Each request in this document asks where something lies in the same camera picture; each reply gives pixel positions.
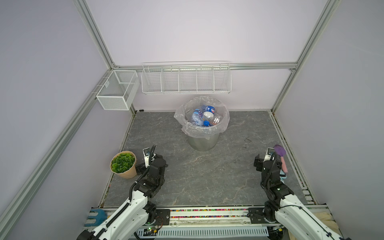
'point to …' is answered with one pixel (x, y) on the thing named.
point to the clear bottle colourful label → (197, 117)
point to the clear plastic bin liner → (180, 116)
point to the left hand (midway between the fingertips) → (148, 159)
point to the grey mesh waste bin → (203, 144)
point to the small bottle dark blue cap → (208, 115)
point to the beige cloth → (327, 219)
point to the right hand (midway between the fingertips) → (268, 158)
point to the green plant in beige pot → (124, 164)
